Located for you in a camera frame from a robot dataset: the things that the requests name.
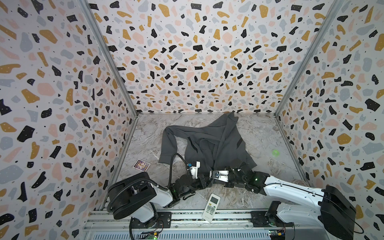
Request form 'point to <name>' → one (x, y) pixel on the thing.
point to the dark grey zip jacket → (214, 147)
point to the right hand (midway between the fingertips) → (215, 169)
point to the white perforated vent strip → (183, 235)
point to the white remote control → (210, 207)
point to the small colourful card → (141, 165)
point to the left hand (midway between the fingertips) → (216, 177)
